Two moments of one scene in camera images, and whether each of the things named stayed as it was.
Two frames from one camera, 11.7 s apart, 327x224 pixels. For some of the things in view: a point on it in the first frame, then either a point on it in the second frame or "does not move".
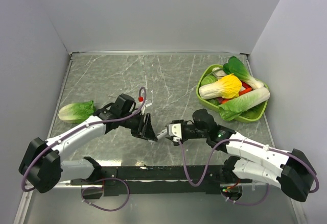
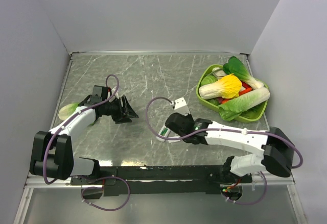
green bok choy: [235, 67] does not move
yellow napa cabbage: [228, 86] does not move
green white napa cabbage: [233, 109] does not move
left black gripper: [146, 131] to [127, 110]
